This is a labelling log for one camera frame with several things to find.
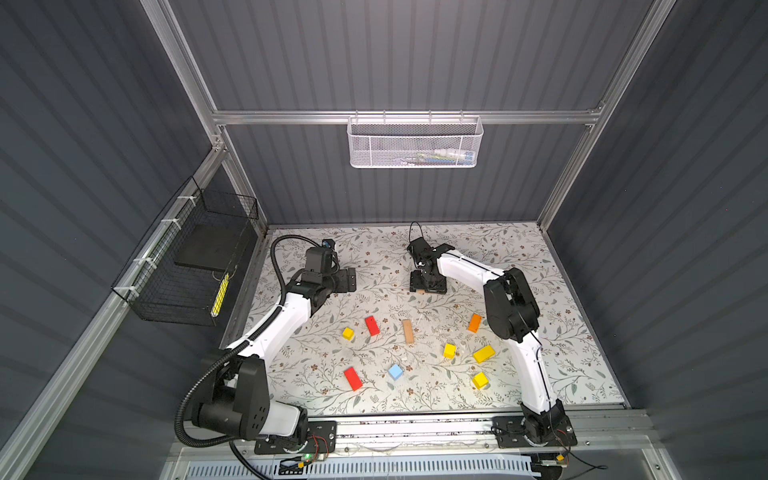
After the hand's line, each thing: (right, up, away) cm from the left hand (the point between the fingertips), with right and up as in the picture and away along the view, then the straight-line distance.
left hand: (341, 274), depth 88 cm
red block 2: (+4, -29, -5) cm, 30 cm away
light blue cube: (+16, -27, -6) cm, 32 cm away
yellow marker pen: (-25, -4, -20) cm, 32 cm away
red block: (+9, -17, +5) cm, 20 cm away
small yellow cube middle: (+32, -23, -2) cm, 39 cm away
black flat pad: (-31, +8, -12) cm, 34 cm away
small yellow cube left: (+2, -19, +2) cm, 19 cm away
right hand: (+27, -7, +14) cm, 31 cm away
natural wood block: (+20, -18, +3) cm, 27 cm away
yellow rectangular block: (+42, -24, -1) cm, 49 cm away
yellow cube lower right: (+39, -29, -8) cm, 49 cm away
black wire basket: (-36, +1, -17) cm, 40 cm away
